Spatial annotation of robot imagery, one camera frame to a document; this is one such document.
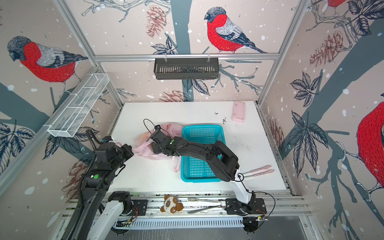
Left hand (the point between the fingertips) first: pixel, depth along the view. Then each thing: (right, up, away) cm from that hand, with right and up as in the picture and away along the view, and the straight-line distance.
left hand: (130, 145), depth 75 cm
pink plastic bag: (+5, -2, +4) cm, 7 cm away
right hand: (+10, -3, +13) cm, 17 cm away
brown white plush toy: (+21, -29, -3) cm, 36 cm away
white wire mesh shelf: (-29, +16, -1) cm, 33 cm away
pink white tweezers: (+66, -19, +8) cm, 69 cm away
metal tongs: (+32, -28, +1) cm, 43 cm away
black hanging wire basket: (+28, +49, +29) cm, 63 cm away
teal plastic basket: (+33, -17, +11) cm, 39 cm away
